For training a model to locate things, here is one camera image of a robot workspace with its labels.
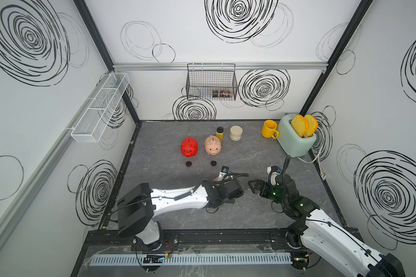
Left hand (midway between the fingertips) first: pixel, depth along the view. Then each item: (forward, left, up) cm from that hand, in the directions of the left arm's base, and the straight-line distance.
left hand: (225, 191), depth 81 cm
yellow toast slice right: (+31, -45, +15) cm, 57 cm away
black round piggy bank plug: (+20, +6, -8) cm, 22 cm away
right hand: (+3, -14, +1) cm, 14 cm away
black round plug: (+19, +20, -8) cm, 29 cm away
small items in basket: (+42, +3, +25) cm, 49 cm away
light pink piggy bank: (+26, +6, +1) cm, 27 cm away
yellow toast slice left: (+32, -40, +13) cm, 53 cm away
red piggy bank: (+24, +20, +2) cm, 31 cm away
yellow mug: (+40, -28, +2) cm, 49 cm away
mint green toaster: (+24, -37, +6) cm, 45 cm away
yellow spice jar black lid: (+35, +2, +1) cm, 35 cm away
